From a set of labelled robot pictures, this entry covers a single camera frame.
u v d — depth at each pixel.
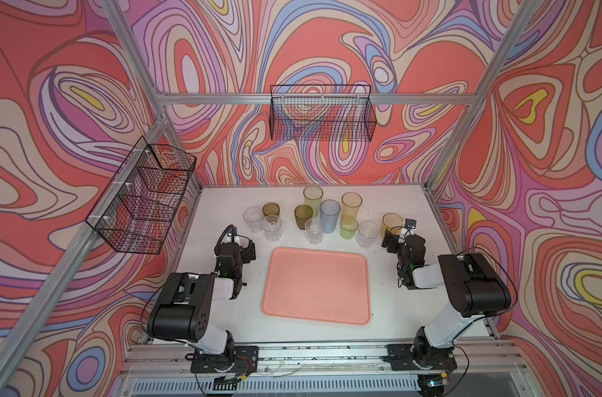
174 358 0.75
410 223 0.82
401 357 0.72
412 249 0.73
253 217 1.04
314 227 1.02
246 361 0.72
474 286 0.48
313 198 0.99
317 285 0.89
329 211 0.98
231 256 0.71
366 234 0.99
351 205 0.96
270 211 1.02
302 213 1.01
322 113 0.96
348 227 0.99
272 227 1.02
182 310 0.45
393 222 0.99
